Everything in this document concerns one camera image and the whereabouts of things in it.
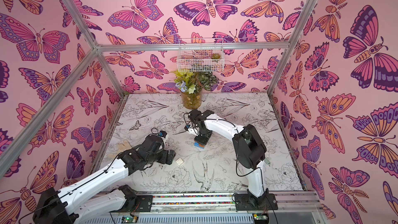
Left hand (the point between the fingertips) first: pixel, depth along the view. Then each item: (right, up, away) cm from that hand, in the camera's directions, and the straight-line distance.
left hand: (170, 150), depth 82 cm
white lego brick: (+4, -7, +4) cm, 9 cm away
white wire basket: (+16, +55, +14) cm, 59 cm away
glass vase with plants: (+10, +38, +18) cm, 43 cm away
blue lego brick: (+14, +1, +10) cm, 17 cm away
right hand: (+18, +5, +9) cm, 21 cm away
